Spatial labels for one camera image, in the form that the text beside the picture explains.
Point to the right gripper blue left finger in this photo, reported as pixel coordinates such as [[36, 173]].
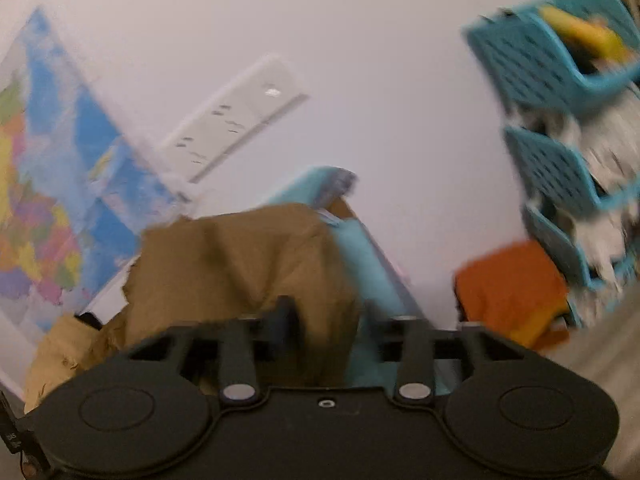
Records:
[[254, 346]]

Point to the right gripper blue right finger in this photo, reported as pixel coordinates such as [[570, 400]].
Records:
[[406, 340]]

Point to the brown down jacket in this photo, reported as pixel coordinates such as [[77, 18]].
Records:
[[214, 269]]

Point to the teal and grey bed sheet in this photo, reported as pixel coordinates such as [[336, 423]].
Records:
[[376, 280]]

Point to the orange cloth on floor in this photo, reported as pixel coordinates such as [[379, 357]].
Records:
[[516, 292]]

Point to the white items in rack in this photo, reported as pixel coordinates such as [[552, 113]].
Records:
[[582, 178]]

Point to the teal plastic storage rack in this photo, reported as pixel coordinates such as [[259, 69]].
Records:
[[567, 73]]

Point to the yellow bottle in rack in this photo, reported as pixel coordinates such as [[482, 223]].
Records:
[[591, 37]]

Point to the white left wall socket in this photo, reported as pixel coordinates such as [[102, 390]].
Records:
[[191, 150]]

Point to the white wall socket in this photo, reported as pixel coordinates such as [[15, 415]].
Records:
[[191, 150], [226, 122]]

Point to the colourful wall map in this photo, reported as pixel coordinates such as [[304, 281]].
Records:
[[76, 195]]

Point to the white middle wall socket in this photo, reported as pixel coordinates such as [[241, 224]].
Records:
[[226, 122]]

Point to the white network wall plate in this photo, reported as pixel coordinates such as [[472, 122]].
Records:
[[271, 87]]

